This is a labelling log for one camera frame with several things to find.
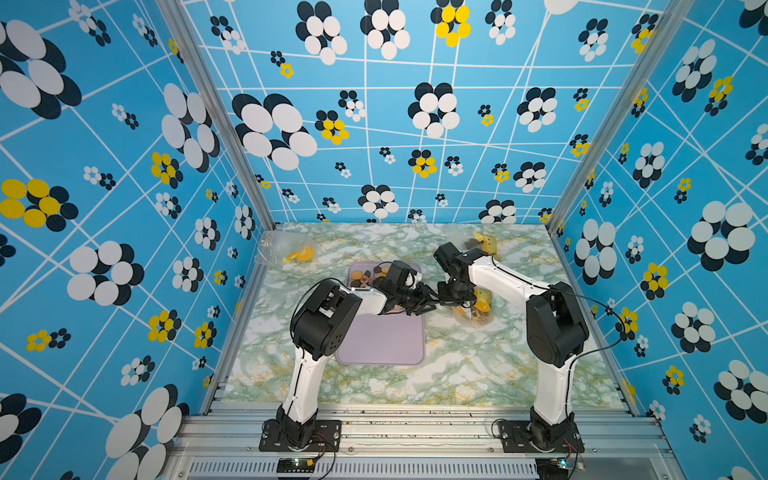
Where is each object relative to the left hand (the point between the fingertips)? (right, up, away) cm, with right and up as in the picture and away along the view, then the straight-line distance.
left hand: (445, 301), depth 92 cm
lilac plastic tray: (-17, -11, -3) cm, 20 cm away
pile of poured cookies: (-27, +6, +10) cm, 29 cm away
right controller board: (+21, -36, -22) cm, 47 cm away
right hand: (+2, 0, +2) cm, 3 cm away
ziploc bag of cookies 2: (+18, +18, +16) cm, 30 cm away
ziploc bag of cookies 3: (-57, +17, +20) cm, 63 cm away
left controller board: (-40, -37, -20) cm, 58 cm away
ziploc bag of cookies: (+11, -4, +2) cm, 12 cm away
